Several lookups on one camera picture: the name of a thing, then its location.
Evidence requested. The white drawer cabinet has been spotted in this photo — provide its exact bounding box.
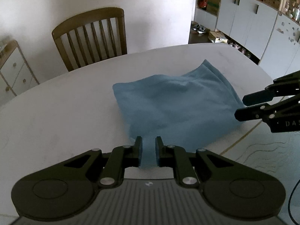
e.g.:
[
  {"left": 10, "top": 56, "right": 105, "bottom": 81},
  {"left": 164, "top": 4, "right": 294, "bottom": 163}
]
[{"left": 1, "top": 40, "right": 40, "bottom": 106}]

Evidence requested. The white refrigerator with magnets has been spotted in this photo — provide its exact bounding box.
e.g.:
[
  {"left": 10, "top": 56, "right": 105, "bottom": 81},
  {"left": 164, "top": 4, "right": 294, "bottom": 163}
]
[{"left": 259, "top": 13, "right": 299, "bottom": 79}]

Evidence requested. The black cable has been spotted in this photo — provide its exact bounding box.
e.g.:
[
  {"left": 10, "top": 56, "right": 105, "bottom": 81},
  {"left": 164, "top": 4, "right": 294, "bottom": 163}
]
[{"left": 287, "top": 177, "right": 300, "bottom": 225}]

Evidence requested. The light blue t-shirt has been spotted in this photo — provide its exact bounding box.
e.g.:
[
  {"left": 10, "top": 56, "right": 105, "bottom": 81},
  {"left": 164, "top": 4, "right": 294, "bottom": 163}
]
[{"left": 112, "top": 60, "right": 244, "bottom": 169}]

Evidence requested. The white tall cupboard unit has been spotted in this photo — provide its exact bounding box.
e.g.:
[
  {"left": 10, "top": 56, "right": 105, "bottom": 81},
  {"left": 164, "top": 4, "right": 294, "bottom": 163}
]
[{"left": 192, "top": 0, "right": 280, "bottom": 64}]

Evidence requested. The brown wooden chair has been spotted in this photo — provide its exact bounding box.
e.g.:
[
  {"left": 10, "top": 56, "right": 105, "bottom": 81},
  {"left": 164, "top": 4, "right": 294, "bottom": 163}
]
[{"left": 52, "top": 7, "right": 128, "bottom": 72}]

